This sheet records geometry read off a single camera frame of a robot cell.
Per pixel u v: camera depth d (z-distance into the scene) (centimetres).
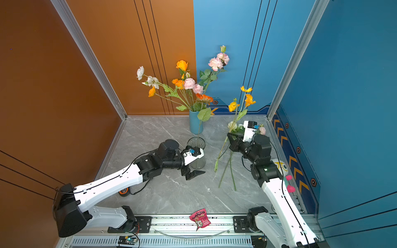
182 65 89
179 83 83
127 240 71
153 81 85
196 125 104
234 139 69
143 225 74
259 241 71
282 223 40
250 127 62
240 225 72
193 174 62
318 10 70
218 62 78
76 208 40
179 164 61
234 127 109
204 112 77
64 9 70
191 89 91
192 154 59
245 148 61
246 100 69
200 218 74
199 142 81
